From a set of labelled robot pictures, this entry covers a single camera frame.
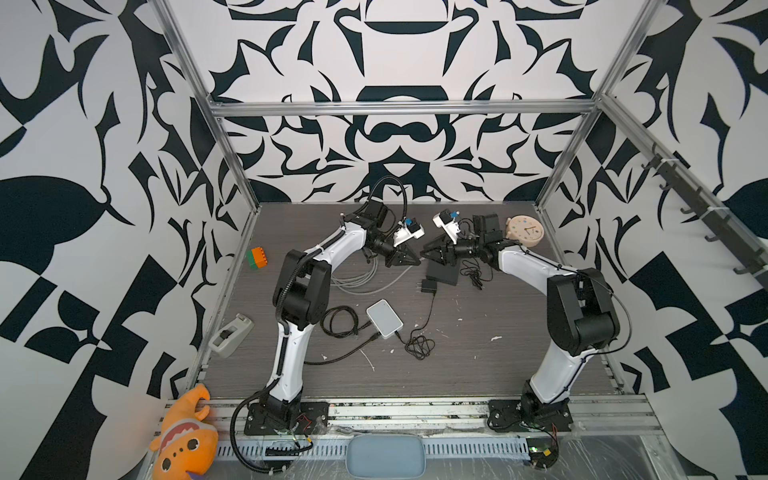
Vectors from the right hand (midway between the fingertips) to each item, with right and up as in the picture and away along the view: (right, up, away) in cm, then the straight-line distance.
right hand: (426, 248), depth 87 cm
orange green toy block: (-54, -4, +13) cm, 56 cm away
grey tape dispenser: (-54, -25, -4) cm, 60 cm away
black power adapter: (+18, -8, +15) cm, 25 cm away
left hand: (-2, -3, +2) cm, 4 cm away
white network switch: (-12, -21, +3) cm, 24 cm away
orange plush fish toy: (-53, -40, -24) cm, 71 cm away
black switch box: (+8, -9, +13) cm, 18 cm away
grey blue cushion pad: (-12, -46, -19) cm, 51 cm away
